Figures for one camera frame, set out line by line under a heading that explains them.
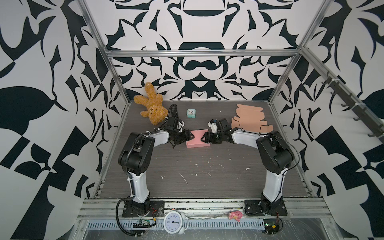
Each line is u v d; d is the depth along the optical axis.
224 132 0.77
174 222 0.69
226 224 0.71
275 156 0.52
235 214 0.70
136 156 0.51
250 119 1.09
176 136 0.85
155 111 1.02
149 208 0.73
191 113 1.11
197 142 0.95
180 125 0.85
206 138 0.88
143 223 0.70
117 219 0.69
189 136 0.88
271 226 0.71
